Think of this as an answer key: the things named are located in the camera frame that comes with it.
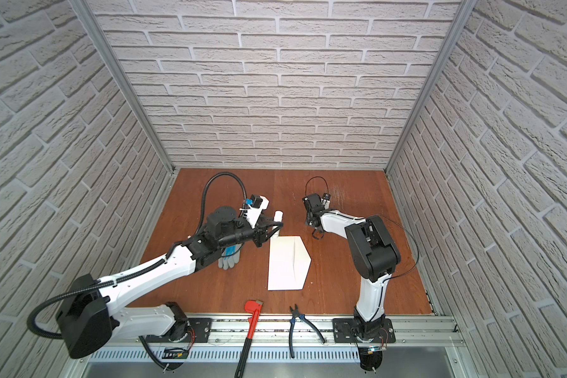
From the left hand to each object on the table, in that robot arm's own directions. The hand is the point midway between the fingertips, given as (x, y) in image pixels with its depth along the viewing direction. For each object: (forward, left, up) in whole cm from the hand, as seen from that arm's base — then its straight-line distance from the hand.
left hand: (281, 220), depth 72 cm
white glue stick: (0, +1, +2) cm, 3 cm away
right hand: (+16, -16, -23) cm, 32 cm away
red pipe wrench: (-19, +10, -24) cm, 32 cm away
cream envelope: (-4, -3, -24) cm, 25 cm away
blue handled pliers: (-22, -4, -25) cm, 33 cm away
